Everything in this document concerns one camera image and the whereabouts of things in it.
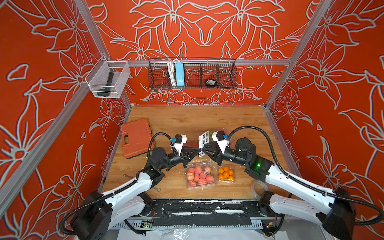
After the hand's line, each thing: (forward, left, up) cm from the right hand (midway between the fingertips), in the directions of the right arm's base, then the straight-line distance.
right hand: (203, 146), depth 67 cm
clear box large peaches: (-6, 0, -22) cm, 23 cm away
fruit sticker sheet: (+2, 0, +2) cm, 3 cm away
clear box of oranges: (-4, -14, -24) cm, 28 cm away
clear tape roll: (-13, -27, -24) cm, 38 cm away
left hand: (-1, +2, -2) cm, 3 cm away
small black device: (+46, -6, +3) cm, 47 cm away
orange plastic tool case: (+20, +44, -24) cm, 54 cm away
